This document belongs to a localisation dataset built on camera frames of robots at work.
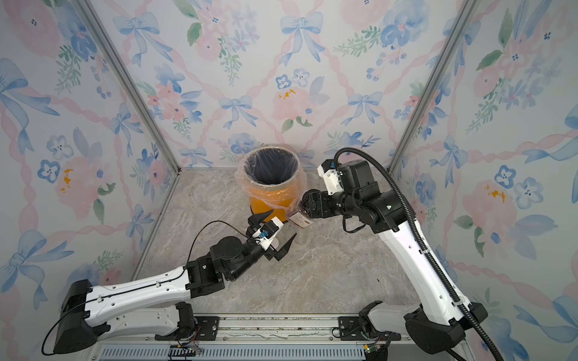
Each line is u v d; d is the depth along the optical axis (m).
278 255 0.61
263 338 0.73
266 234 0.51
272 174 1.01
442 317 0.37
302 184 0.87
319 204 0.55
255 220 0.59
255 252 0.56
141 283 0.46
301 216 0.65
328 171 0.56
